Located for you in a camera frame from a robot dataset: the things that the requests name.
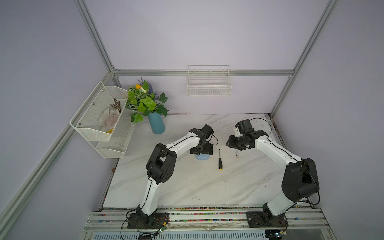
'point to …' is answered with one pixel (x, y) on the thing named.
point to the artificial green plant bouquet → (141, 97)
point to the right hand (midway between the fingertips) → (229, 146)
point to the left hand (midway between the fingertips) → (205, 152)
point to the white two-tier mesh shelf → (103, 120)
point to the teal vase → (156, 122)
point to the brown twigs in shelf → (117, 105)
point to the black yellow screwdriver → (220, 162)
